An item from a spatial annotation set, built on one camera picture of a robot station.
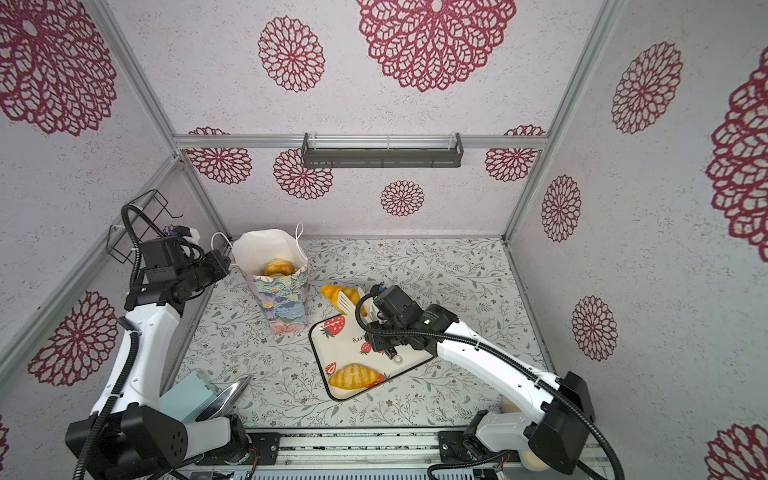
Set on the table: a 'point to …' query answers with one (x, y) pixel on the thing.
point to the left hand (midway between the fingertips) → (230, 264)
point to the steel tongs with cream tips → (346, 305)
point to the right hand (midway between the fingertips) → (370, 331)
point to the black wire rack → (122, 240)
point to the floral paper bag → (282, 298)
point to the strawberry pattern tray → (340, 340)
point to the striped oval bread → (278, 266)
